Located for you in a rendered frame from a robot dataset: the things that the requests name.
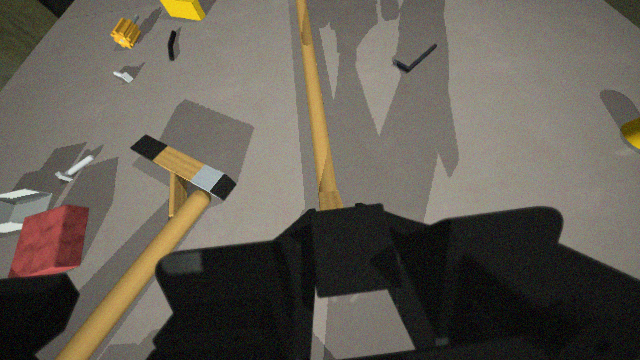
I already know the black bent bar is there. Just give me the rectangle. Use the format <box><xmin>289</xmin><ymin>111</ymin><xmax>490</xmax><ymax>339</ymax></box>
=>
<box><xmin>167</xmin><ymin>30</ymin><xmax>176</xmax><ymax>61</ymax></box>

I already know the grey l-shaped bar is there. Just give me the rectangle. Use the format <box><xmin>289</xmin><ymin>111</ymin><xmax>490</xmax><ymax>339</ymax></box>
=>
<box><xmin>393</xmin><ymin>44</ymin><xmax>438</xmax><ymax>73</ymax></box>

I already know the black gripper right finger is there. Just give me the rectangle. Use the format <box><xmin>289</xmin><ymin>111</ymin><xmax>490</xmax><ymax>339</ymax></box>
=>
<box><xmin>385</xmin><ymin>206</ymin><xmax>564</xmax><ymax>350</ymax></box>

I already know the red block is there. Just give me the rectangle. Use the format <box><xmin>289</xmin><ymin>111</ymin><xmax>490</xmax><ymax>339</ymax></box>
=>
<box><xmin>8</xmin><ymin>205</ymin><xmax>89</xmax><ymax>278</ymax></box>

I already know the yellow cylinder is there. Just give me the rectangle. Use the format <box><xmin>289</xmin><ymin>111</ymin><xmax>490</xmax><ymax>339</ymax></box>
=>
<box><xmin>621</xmin><ymin>117</ymin><xmax>640</xmax><ymax>149</ymax></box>

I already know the white open tray with dark handle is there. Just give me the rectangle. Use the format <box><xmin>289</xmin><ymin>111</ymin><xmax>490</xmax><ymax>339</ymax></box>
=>
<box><xmin>0</xmin><ymin>188</ymin><xmax>53</xmax><ymax>233</ymax></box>

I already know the long wooden-handled scraper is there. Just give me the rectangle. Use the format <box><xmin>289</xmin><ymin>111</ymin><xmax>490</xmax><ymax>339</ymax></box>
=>
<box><xmin>296</xmin><ymin>0</ymin><xmax>403</xmax><ymax>299</ymax></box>

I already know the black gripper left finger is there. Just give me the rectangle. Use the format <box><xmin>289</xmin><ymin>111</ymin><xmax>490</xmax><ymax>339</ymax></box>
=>
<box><xmin>155</xmin><ymin>208</ymin><xmax>316</xmax><ymax>360</ymax></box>

